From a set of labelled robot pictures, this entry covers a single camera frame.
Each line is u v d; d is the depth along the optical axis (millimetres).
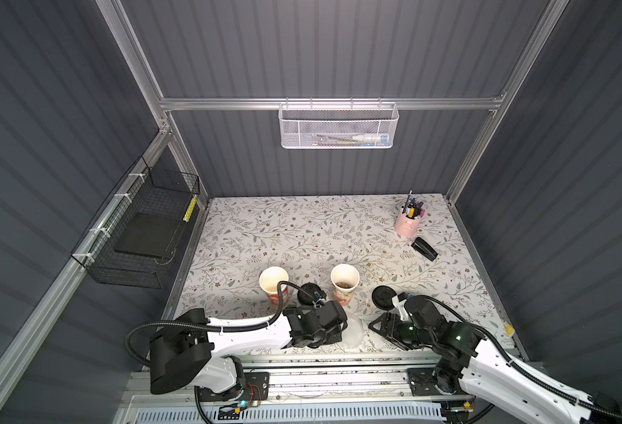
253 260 1016
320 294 754
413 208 989
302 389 742
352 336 832
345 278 829
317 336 625
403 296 768
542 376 482
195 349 417
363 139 911
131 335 413
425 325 611
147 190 810
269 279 772
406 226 1022
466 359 551
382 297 889
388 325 702
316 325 602
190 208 826
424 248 996
